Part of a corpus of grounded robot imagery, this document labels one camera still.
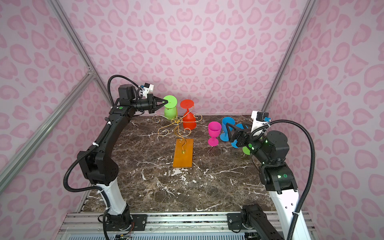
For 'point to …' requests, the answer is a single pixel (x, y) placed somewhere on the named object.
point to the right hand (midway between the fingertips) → (234, 123)
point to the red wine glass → (189, 121)
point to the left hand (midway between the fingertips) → (167, 99)
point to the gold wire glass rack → (175, 121)
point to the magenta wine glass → (214, 129)
